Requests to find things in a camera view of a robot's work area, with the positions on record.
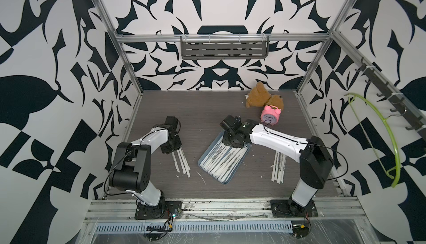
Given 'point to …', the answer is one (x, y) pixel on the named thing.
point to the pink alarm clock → (270, 115)
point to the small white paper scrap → (202, 177)
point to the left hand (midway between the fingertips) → (174, 145)
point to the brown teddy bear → (258, 96)
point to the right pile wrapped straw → (279, 167)
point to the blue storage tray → (243, 153)
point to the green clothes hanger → (388, 173)
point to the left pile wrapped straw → (183, 161)
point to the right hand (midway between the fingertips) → (225, 140)
